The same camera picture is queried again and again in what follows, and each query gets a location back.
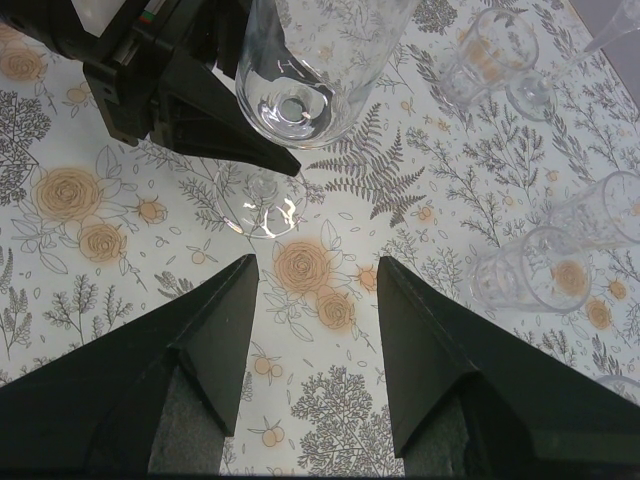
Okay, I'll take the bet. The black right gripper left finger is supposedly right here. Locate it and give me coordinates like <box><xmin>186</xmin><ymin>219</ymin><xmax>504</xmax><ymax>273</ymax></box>
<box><xmin>1</xmin><ymin>254</ymin><xmax>257</xmax><ymax>474</ymax></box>

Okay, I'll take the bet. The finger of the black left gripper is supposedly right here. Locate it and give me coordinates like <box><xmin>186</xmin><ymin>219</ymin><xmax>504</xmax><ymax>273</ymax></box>
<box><xmin>149</xmin><ymin>51</ymin><xmax>301</xmax><ymax>175</ymax></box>

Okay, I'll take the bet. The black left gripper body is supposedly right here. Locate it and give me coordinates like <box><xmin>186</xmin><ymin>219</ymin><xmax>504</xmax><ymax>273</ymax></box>
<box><xmin>1</xmin><ymin>1</ymin><xmax>251</xmax><ymax>145</ymax></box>

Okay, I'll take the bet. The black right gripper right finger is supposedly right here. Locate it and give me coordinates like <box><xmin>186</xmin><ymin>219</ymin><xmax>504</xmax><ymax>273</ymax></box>
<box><xmin>377</xmin><ymin>256</ymin><xmax>639</xmax><ymax>475</ymax></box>

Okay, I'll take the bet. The clear stemmed wine glass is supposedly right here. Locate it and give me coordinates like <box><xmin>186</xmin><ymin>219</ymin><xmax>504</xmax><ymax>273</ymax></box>
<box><xmin>215</xmin><ymin>1</ymin><xmax>418</xmax><ymax>239</ymax></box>

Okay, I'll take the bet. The tall clear champagne flute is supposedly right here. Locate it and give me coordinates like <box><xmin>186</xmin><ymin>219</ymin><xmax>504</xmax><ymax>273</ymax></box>
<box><xmin>583</xmin><ymin>0</ymin><xmax>639</xmax><ymax>55</ymax></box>

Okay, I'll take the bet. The clear tumbler glass near arm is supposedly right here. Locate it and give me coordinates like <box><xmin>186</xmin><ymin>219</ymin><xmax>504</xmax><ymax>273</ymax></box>
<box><xmin>596</xmin><ymin>375</ymin><xmax>640</xmax><ymax>405</ymax></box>

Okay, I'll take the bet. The clear tumbler glass middle right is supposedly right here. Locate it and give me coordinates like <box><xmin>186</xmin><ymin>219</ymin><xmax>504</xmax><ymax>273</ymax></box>
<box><xmin>468</xmin><ymin>226</ymin><xmax>592</xmax><ymax>314</ymax></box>

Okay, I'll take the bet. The clear tumbler glass far right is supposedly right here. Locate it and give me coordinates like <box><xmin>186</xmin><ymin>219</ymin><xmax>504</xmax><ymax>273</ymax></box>
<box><xmin>548</xmin><ymin>171</ymin><xmax>639</xmax><ymax>250</ymax></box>

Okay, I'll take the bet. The floral patterned table mat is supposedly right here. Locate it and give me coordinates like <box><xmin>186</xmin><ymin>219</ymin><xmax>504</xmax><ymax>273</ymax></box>
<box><xmin>1</xmin><ymin>1</ymin><xmax>639</xmax><ymax>477</ymax></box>

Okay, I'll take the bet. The short clear tumbler glass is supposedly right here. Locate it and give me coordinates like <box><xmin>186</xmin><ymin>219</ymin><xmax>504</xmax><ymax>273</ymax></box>
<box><xmin>438</xmin><ymin>8</ymin><xmax>539</xmax><ymax>109</ymax></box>

